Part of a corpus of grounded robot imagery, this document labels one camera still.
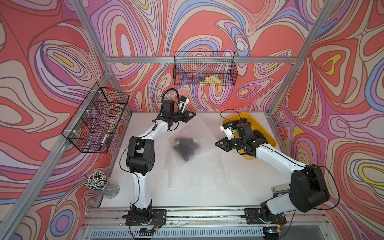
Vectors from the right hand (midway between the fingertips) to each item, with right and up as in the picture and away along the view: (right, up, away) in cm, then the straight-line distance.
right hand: (217, 147), depth 84 cm
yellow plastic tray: (+32, +12, +23) cm, 41 cm away
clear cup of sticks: (-57, -14, -16) cm, 61 cm away
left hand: (-12, +19, +6) cm, 24 cm away
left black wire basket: (-64, +17, -5) cm, 67 cm away
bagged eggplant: (-23, +4, +14) cm, 27 cm away
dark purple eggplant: (-19, -2, +12) cm, 22 cm away
